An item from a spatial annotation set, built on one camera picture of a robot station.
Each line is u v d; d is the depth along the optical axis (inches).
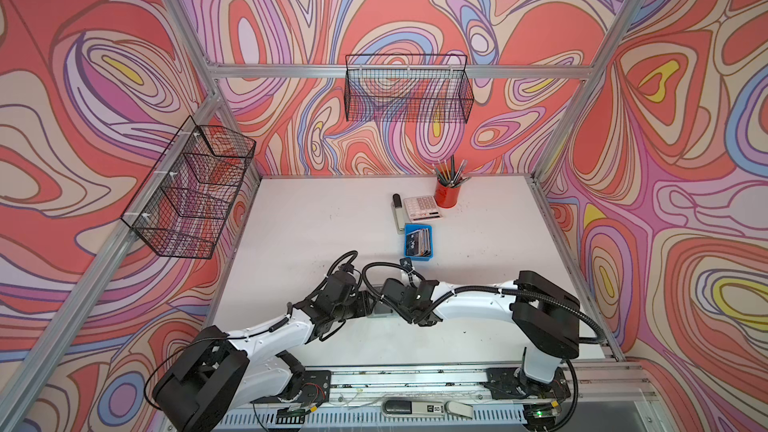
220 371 16.4
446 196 41.6
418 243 37.7
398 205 41.3
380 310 32.4
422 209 42.4
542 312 19.3
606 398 28.3
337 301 26.6
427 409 26.4
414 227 39.9
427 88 37.7
